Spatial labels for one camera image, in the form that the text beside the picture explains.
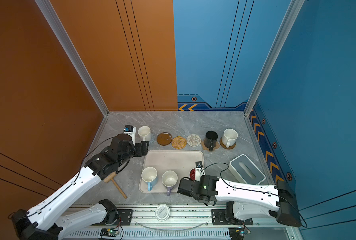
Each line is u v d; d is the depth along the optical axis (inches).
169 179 33.4
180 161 36.3
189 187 21.3
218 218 28.5
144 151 26.6
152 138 40.1
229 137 39.1
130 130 25.4
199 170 25.8
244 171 33.2
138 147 25.8
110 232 27.9
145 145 25.8
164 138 40.4
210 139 37.9
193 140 40.4
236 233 27.6
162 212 27.5
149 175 34.1
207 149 38.8
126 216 29.2
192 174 26.2
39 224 15.0
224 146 38.3
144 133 37.8
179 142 40.2
